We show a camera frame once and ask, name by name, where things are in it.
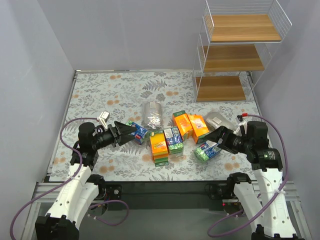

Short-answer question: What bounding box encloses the blue green sponge pack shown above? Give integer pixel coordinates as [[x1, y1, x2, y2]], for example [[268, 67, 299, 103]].
[[194, 140, 222, 162], [126, 121, 148, 145], [163, 126, 184, 155]]

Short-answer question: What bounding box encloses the orange Sponge Daddy box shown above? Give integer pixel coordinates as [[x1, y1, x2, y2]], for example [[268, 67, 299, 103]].
[[149, 130, 169, 167]]

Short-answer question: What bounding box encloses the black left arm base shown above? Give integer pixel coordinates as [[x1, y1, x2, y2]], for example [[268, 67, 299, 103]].
[[95, 183, 123, 201]]

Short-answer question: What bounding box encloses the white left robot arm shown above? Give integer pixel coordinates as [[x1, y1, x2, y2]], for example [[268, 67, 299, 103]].
[[35, 120, 137, 240]]

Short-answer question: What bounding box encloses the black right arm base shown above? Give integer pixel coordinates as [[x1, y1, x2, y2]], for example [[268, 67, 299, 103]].
[[204, 182, 233, 200]]

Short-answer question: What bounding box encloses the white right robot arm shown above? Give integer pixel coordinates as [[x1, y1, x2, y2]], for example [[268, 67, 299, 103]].
[[205, 121, 299, 240]]

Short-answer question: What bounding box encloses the silver steel wool pack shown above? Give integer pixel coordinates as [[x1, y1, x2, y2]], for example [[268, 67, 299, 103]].
[[203, 111, 236, 131], [143, 101, 163, 130]]

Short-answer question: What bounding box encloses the floral patterned table mat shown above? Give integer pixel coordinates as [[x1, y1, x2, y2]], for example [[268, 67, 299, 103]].
[[48, 71, 259, 182]]

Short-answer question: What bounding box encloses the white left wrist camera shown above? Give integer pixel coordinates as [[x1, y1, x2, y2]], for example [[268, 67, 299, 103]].
[[97, 111, 110, 130]]

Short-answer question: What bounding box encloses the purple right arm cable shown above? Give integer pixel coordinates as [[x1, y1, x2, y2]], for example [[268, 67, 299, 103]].
[[207, 114, 291, 238]]

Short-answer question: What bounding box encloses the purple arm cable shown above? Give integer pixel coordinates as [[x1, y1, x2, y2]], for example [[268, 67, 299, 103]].
[[9, 116, 130, 240], [207, 114, 291, 238]]

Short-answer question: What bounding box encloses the white wire wooden shelf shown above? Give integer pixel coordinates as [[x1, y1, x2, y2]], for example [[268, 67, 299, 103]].
[[192, 0, 292, 102]]

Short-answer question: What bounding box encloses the aluminium frame rail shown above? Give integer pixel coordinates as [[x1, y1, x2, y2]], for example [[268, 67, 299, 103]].
[[20, 182, 62, 240]]

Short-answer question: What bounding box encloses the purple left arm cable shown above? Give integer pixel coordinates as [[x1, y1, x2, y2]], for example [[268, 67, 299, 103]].
[[9, 116, 130, 240]]

